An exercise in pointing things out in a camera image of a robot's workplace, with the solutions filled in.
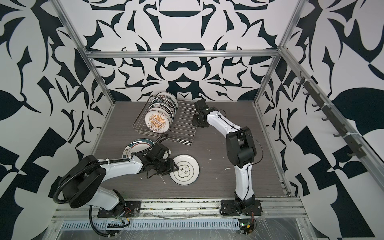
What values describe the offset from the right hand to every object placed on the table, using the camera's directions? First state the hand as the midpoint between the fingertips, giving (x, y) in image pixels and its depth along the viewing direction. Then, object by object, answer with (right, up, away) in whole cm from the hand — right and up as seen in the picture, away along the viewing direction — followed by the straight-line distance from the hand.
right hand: (197, 121), depth 96 cm
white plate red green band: (-36, -15, -3) cm, 39 cm away
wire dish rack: (-9, -5, +5) cm, 12 cm away
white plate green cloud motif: (-5, -28, -10) cm, 30 cm away
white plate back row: (-20, +9, -1) cm, 22 cm away
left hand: (-11, -26, -12) cm, 30 cm away
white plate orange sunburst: (-25, 0, 0) cm, 25 cm away
